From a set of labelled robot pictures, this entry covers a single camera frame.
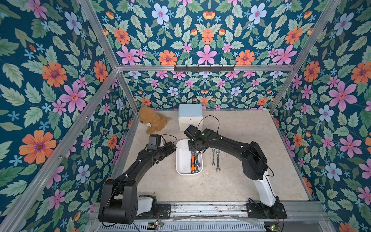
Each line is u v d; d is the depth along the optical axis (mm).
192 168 883
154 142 688
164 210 734
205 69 933
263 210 650
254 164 522
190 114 987
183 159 930
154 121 963
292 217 719
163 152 783
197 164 890
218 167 884
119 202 414
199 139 651
